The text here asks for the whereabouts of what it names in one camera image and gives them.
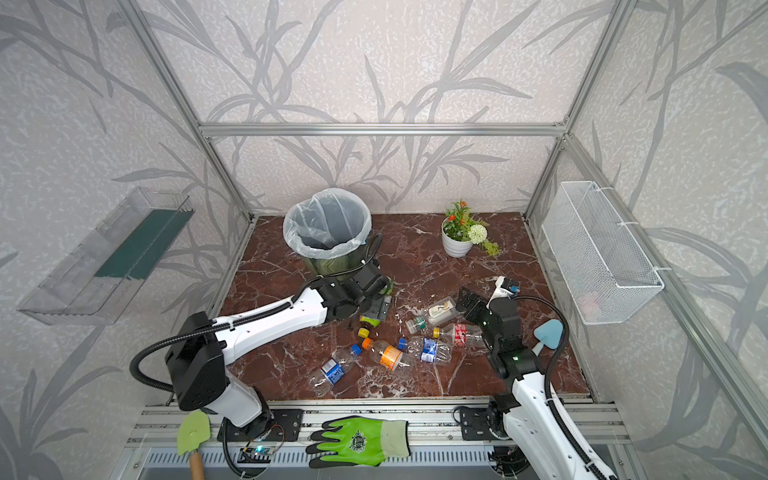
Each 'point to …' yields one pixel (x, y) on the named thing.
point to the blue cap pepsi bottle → (340, 363)
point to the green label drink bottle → (369, 323)
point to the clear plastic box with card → (441, 311)
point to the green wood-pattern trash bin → (341, 263)
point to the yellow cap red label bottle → (462, 336)
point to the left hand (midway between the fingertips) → (378, 294)
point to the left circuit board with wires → (260, 449)
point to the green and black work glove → (359, 441)
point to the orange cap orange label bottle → (389, 356)
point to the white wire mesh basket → (603, 275)
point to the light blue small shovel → (548, 334)
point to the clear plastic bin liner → (328, 224)
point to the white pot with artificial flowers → (460, 230)
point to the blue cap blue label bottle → (426, 349)
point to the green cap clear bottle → (412, 324)
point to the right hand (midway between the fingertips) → (473, 285)
